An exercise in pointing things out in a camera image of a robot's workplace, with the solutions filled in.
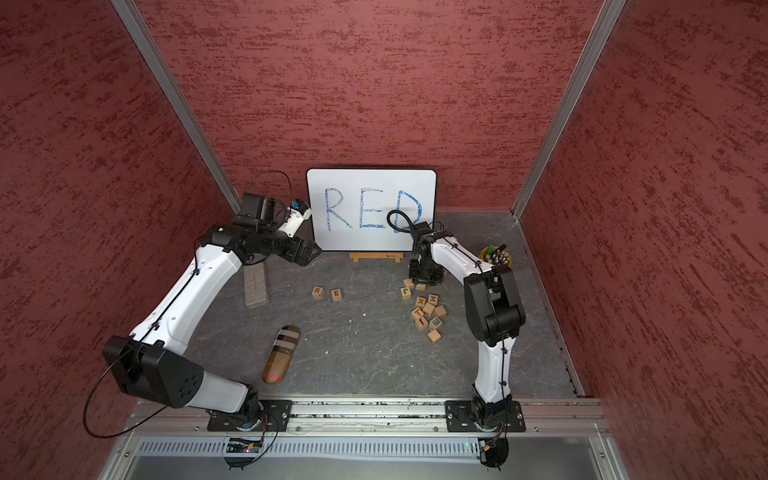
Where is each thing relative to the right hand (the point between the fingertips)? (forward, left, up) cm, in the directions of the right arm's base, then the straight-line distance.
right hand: (420, 284), depth 94 cm
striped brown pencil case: (-20, +40, 0) cm, 45 cm away
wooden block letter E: (-2, +27, -2) cm, 28 cm away
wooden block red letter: (-9, +1, -2) cm, 9 cm away
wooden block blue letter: (-12, -4, -2) cm, 13 cm away
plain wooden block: (-7, -2, -3) cm, 8 cm away
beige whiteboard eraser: (0, +53, 0) cm, 53 cm away
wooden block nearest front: (-16, -3, -3) cm, 16 cm away
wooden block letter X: (-5, 0, -2) cm, 5 cm away
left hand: (0, +33, +20) cm, 39 cm away
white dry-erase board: (+20, +16, +15) cm, 30 cm away
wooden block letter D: (+1, +3, -1) cm, 4 cm away
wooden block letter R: (-1, +34, -1) cm, 34 cm away
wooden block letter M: (-4, -4, -2) cm, 6 cm away
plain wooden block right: (-8, -6, -3) cm, 10 cm away
